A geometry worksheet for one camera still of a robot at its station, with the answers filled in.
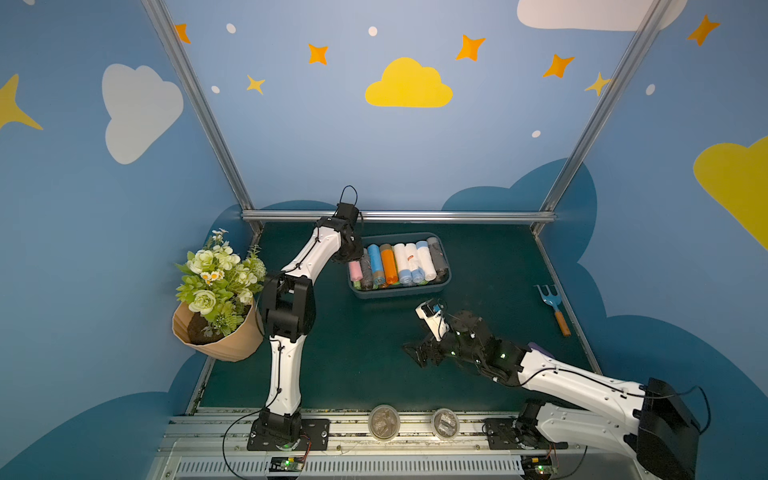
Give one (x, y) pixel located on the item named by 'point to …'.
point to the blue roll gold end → (375, 259)
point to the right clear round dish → (446, 423)
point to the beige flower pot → (242, 343)
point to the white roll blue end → (426, 260)
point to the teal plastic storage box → (354, 288)
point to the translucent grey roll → (439, 261)
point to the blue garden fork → (554, 301)
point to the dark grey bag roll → (366, 277)
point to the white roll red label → (417, 273)
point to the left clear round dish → (384, 422)
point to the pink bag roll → (355, 271)
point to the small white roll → (402, 262)
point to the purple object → (539, 348)
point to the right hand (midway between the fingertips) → (418, 332)
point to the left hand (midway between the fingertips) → (361, 253)
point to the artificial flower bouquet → (219, 285)
